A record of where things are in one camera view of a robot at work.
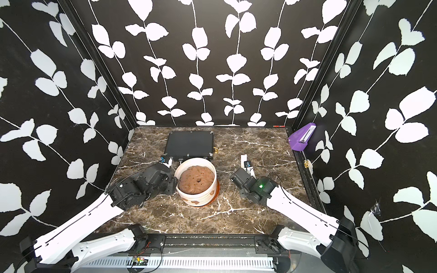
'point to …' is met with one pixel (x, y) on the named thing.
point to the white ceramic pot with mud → (196, 181)
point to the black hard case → (183, 145)
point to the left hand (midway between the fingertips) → (175, 178)
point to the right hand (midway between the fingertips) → (245, 182)
